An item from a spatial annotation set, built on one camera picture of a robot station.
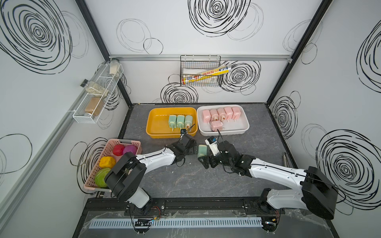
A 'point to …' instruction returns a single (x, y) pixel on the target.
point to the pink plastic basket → (90, 183)
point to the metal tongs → (285, 162)
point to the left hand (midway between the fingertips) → (189, 146)
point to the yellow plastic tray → (157, 121)
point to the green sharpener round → (188, 121)
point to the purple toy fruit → (132, 148)
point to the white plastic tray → (231, 128)
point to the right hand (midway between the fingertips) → (204, 155)
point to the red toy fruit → (118, 149)
